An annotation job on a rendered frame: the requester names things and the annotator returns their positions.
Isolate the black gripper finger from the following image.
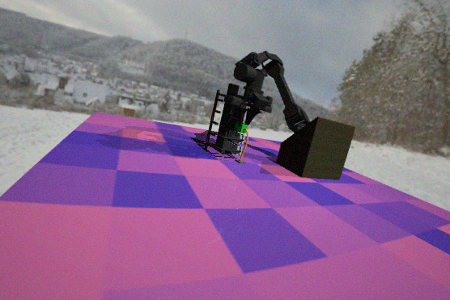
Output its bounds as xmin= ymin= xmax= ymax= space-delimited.
xmin=245 ymin=108 xmax=261 ymax=125
xmin=234 ymin=105 xmax=248 ymax=126

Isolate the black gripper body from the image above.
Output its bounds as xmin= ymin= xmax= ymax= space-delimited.
xmin=224 ymin=83 xmax=273 ymax=113

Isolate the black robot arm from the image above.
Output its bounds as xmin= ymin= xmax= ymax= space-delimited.
xmin=234 ymin=50 xmax=310 ymax=133

